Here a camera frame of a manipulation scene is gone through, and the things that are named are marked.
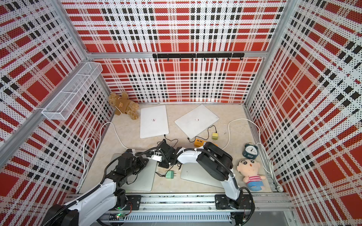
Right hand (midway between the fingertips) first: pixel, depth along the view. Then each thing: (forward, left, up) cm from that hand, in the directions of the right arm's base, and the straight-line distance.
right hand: (162, 158), depth 90 cm
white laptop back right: (+32, -23, -3) cm, 40 cm away
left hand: (-1, +6, +2) cm, 7 cm away
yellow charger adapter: (+16, -36, +1) cm, 39 cm away
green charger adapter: (-11, -6, +2) cm, 13 cm away
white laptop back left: (+30, +10, +1) cm, 31 cm away
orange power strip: (+11, -24, +1) cm, 26 cm away
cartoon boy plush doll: (-9, -52, +8) cm, 53 cm away
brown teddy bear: (+41, +35, +9) cm, 54 cm away
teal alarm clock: (+3, -57, +3) cm, 57 cm away
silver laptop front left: (-13, +10, -1) cm, 16 cm away
